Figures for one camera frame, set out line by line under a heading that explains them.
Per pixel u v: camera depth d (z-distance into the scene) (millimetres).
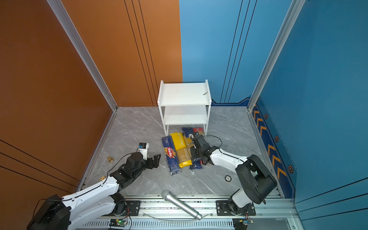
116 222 710
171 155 889
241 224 699
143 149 740
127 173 643
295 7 698
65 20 738
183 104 769
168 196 747
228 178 832
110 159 892
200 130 1025
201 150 687
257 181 437
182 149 919
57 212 442
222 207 728
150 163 743
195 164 849
